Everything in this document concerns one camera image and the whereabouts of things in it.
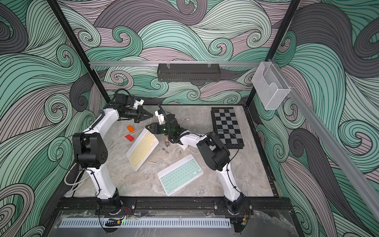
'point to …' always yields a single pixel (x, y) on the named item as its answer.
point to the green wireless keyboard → (179, 174)
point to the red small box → (130, 138)
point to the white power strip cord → (83, 180)
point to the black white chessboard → (225, 124)
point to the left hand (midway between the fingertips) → (152, 114)
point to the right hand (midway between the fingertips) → (148, 126)
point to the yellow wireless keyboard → (141, 148)
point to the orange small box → (130, 128)
